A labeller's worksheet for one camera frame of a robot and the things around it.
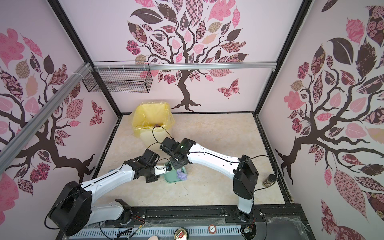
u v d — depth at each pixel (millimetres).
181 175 854
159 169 756
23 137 535
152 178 759
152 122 990
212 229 700
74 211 405
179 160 532
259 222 718
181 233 601
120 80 1217
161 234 697
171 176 850
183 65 931
